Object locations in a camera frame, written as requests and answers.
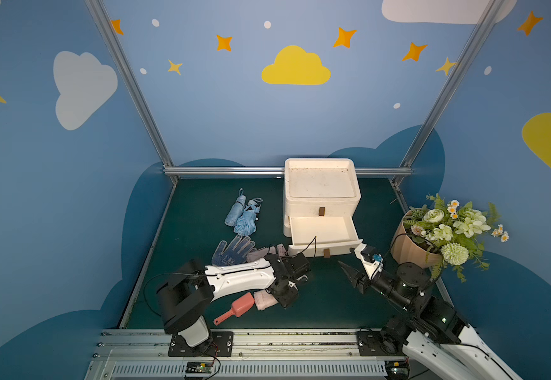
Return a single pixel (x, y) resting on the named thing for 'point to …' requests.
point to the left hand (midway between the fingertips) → (285, 291)
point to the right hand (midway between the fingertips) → (350, 252)
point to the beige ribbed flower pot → (406, 249)
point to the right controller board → (397, 370)
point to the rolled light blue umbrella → (236, 209)
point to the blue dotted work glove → (237, 252)
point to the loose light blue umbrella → (246, 224)
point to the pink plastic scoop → (238, 307)
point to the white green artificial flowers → (452, 233)
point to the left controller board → (199, 366)
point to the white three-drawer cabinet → (321, 198)
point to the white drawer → (323, 236)
